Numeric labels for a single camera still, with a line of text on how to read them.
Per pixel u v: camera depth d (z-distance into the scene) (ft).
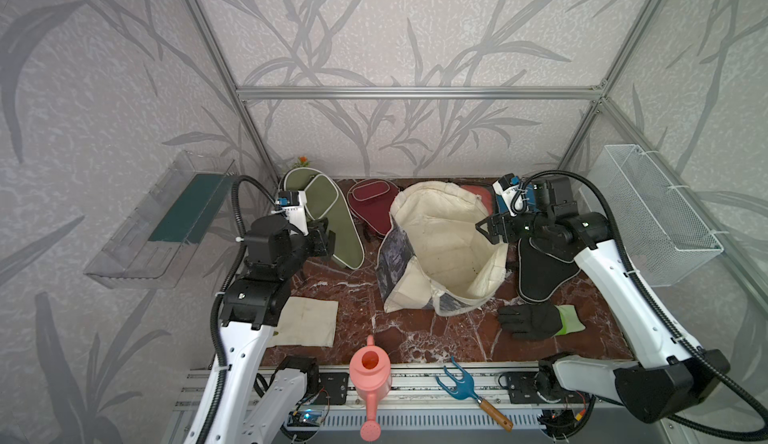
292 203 1.82
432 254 3.24
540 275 2.97
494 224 2.11
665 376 1.21
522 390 2.41
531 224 1.97
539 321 2.75
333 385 2.43
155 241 2.11
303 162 3.34
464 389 2.44
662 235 2.03
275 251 1.53
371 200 3.52
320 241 1.90
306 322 2.77
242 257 1.56
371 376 2.15
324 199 2.36
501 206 2.14
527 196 2.07
